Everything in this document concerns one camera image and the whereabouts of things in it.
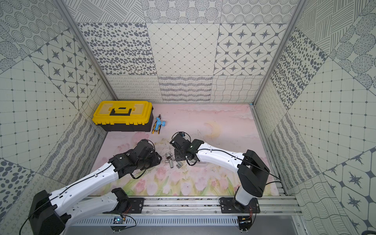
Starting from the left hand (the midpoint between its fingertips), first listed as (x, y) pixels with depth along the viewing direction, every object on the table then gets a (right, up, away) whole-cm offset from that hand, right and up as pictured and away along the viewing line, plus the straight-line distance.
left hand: (160, 156), depth 79 cm
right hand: (+11, -1, +4) cm, 12 cm away
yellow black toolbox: (-26, +22, +12) cm, 36 cm away
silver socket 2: (+9, -8, +9) cm, 15 cm away
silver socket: (+2, -3, +12) cm, 12 cm away
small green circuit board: (-20, -30, -7) cm, 37 cm away
